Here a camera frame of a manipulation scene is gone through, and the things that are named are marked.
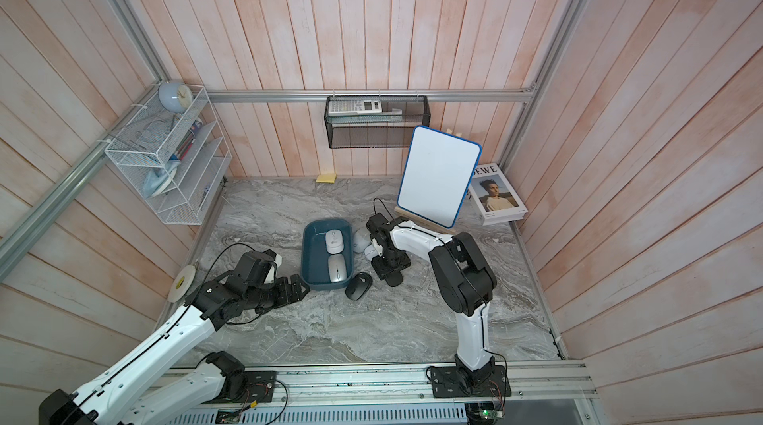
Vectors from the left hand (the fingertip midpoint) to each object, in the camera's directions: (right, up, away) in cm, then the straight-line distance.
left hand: (296, 297), depth 78 cm
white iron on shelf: (-39, +32, +3) cm, 51 cm away
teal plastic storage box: (+1, +8, +18) cm, 19 cm away
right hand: (+26, +4, +18) cm, 31 cm away
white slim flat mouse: (+20, +9, +19) cm, 29 cm away
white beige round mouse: (+16, +13, +20) cm, 29 cm away
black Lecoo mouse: (+16, 0, +12) cm, 20 cm away
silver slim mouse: (+9, +5, +15) cm, 18 cm away
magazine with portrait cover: (+66, +28, +32) cm, 79 cm away
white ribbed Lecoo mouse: (+7, +12, +20) cm, 25 cm away
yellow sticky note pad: (+1, +36, +43) cm, 56 cm away
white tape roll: (-40, -1, +14) cm, 42 cm away
